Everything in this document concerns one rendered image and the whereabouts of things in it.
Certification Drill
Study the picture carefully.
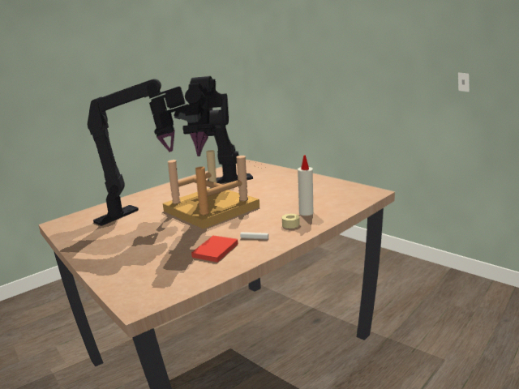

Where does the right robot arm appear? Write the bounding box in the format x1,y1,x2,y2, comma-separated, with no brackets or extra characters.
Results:
88,79,187,226

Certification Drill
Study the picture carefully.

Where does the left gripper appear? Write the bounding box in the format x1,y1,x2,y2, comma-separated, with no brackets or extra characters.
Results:
182,124,216,156

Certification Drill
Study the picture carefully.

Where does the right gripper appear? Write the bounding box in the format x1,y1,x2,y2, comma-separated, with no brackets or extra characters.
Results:
153,110,175,152

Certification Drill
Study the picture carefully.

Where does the red flat block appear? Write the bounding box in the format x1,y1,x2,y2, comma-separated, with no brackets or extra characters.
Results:
191,236,238,263

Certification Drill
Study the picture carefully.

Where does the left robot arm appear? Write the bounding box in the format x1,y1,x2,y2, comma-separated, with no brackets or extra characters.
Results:
185,76,239,184

